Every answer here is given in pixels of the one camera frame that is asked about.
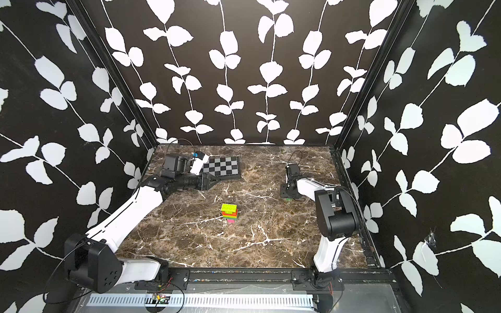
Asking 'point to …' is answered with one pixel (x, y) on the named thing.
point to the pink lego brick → (231, 221)
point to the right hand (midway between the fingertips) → (284, 189)
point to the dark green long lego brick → (231, 218)
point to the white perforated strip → (247, 301)
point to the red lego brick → (230, 214)
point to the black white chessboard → (222, 165)
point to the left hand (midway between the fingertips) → (216, 176)
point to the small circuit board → (156, 298)
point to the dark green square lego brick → (289, 199)
